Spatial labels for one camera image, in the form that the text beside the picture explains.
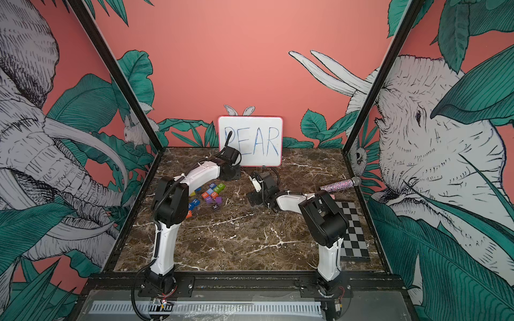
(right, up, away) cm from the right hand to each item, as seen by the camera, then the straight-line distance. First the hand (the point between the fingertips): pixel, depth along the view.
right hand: (253, 188), depth 98 cm
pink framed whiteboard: (+2, +26, +9) cm, 27 cm away
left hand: (-9, +8, +4) cm, 13 cm away
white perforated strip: (-33, -42, -25) cm, 59 cm away
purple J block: (-22, -6, 0) cm, 23 cm away
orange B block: (-24, -3, 0) cm, 25 cm away
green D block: (-17, 0, +4) cm, 17 cm away
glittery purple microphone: (+43, +1, +4) cm, 43 cm away
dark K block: (-18, -9, -3) cm, 21 cm away
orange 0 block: (-20, -4, +1) cm, 20 cm away
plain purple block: (-17, -6, 0) cm, 18 cm away
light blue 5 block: (-23, -2, +3) cm, 23 cm away
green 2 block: (-19, -1, +3) cm, 20 cm away
